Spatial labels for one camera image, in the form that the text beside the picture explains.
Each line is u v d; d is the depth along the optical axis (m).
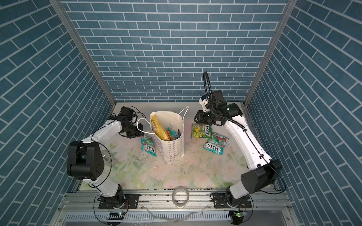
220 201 0.74
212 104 0.55
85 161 0.46
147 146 0.86
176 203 0.73
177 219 0.69
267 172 0.40
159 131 0.75
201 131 0.99
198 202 0.75
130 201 0.74
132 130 0.79
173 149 0.77
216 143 0.93
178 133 0.89
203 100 0.68
